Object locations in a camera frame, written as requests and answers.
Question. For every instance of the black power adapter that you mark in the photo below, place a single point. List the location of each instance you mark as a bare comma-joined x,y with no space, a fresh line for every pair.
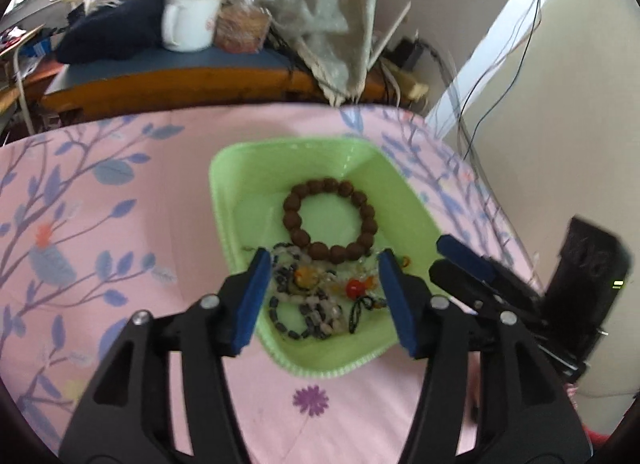
412,51

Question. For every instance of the white router antenna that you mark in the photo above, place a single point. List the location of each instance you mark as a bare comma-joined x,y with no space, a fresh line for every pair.
390,31

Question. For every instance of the white enamel mug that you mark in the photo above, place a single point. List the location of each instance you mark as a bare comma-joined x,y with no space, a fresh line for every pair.
190,19

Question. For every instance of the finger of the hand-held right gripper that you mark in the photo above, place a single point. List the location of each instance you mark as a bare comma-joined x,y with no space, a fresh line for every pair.
465,256
460,279

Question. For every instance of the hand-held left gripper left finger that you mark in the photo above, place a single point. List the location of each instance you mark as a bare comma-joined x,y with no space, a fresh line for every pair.
252,294

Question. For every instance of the small woven basket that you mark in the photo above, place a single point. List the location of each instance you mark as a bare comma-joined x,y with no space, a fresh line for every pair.
240,29

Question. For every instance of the wooden desk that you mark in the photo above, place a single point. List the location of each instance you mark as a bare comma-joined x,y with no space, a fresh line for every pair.
200,84

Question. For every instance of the grey dotted cloth cover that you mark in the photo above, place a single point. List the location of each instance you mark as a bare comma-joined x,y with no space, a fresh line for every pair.
340,4

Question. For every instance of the dark folded clothing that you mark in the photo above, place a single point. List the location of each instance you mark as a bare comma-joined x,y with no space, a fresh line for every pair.
115,29

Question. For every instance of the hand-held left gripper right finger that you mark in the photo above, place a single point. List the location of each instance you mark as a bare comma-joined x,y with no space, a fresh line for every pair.
397,304

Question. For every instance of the pink printed bed sheet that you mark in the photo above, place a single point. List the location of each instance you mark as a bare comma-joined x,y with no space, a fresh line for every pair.
125,244

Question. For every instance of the green plastic basket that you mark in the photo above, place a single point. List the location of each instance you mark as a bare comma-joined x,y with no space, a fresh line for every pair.
260,179

